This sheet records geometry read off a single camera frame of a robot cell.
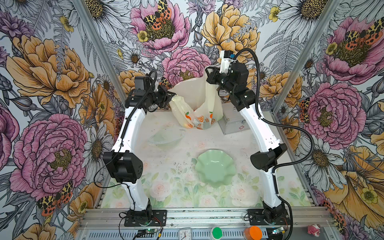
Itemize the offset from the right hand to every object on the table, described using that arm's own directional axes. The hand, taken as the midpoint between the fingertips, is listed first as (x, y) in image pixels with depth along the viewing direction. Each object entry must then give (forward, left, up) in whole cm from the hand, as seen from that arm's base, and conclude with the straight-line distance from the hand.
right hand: (204, 71), depth 71 cm
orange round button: (-59, -18, -40) cm, 73 cm away
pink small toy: (-58, -46, -44) cm, 86 cm away
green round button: (-58, -3, -39) cm, 70 cm away
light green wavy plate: (-25, -7, -49) cm, 55 cm away
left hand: (-4, +14, -12) cm, 19 cm away
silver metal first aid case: (-2, -18, -33) cm, 38 cm away
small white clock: (-58, +11, -47) cm, 75 cm away
